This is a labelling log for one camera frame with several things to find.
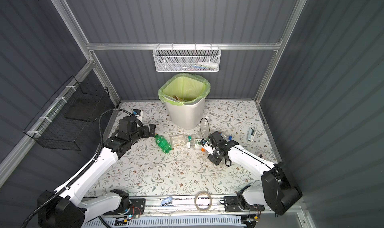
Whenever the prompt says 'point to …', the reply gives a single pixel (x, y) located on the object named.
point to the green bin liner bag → (183, 88)
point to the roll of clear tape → (195, 203)
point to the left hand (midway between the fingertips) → (146, 125)
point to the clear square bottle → (179, 142)
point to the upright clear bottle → (205, 127)
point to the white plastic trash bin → (186, 117)
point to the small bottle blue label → (230, 137)
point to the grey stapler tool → (252, 132)
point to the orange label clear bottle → (203, 149)
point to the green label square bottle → (193, 143)
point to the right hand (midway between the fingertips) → (216, 155)
